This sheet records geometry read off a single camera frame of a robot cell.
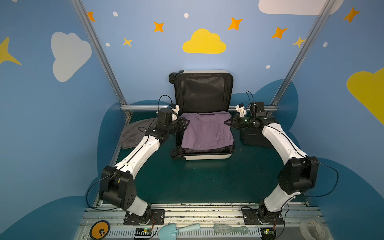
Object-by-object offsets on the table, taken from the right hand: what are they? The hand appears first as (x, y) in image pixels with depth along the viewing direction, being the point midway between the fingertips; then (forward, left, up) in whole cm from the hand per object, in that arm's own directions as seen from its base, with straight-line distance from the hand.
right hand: (226, 121), depth 84 cm
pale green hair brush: (-49, +3, -23) cm, 54 cm away
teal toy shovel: (-51, +29, -25) cm, 64 cm away
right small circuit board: (-49, -21, -28) cm, 60 cm away
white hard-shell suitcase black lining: (+19, +12, +1) cm, 22 cm away
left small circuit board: (-53, +41, -28) cm, 72 cm away
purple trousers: (0, +11, -9) cm, 14 cm away
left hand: (-2, +21, +2) cm, 21 cm away
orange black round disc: (-53, +61, -23) cm, 84 cm away
